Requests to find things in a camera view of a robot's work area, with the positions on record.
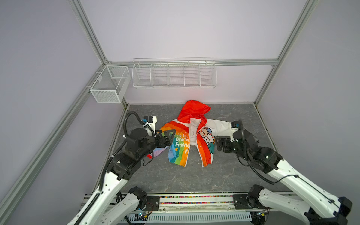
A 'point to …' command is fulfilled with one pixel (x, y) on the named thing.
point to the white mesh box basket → (111, 86)
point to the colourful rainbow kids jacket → (192, 128)
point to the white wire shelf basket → (177, 72)
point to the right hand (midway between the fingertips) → (222, 140)
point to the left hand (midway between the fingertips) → (169, 133)
